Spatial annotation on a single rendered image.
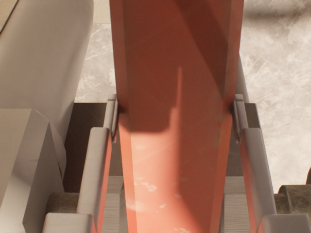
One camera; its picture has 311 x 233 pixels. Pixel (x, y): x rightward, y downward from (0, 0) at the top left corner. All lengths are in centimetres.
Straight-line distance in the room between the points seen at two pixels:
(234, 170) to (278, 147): 51
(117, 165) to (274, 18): 41
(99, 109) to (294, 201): 16
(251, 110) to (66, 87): 12
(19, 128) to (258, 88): 54
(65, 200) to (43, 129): 3
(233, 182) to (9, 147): 9
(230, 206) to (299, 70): 52
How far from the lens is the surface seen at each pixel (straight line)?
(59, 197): 19
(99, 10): 62
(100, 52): 66
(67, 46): 27
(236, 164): 28
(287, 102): 72
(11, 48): 24
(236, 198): 18
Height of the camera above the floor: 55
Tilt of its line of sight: 49 degrees down
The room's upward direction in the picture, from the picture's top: 178 degrees counter-clockwise
